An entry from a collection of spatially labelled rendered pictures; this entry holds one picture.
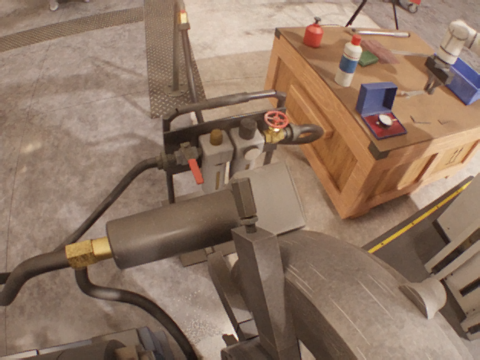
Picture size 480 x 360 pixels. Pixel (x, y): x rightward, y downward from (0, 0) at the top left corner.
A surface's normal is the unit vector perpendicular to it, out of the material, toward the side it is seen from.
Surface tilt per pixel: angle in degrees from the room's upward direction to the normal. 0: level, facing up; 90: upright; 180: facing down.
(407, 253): 0
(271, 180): 23
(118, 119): 0
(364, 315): 41
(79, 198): 0
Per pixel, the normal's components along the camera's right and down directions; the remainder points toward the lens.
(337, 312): -0.55, -0.60
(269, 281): 0.34, 0.07
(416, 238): 0.12, -0.57
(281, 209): 0.26, -0.23
